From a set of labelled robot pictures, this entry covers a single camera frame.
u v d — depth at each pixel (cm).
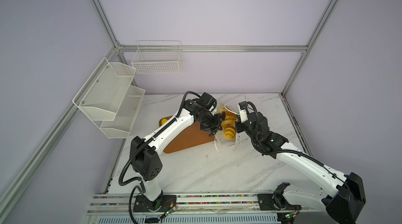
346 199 38
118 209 74
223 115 88
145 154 43
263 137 57
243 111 64
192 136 96
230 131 88
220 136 84
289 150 49
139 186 53
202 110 58
